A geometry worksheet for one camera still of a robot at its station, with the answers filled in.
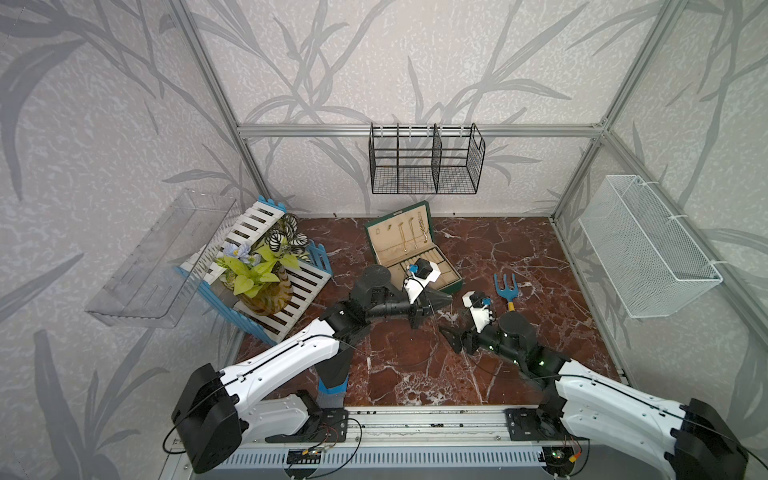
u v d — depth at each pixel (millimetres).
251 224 823
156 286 639
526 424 725
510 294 988
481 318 680
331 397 775
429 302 626
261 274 737
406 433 727
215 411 384
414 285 569
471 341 670
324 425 737
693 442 407
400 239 994
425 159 1046
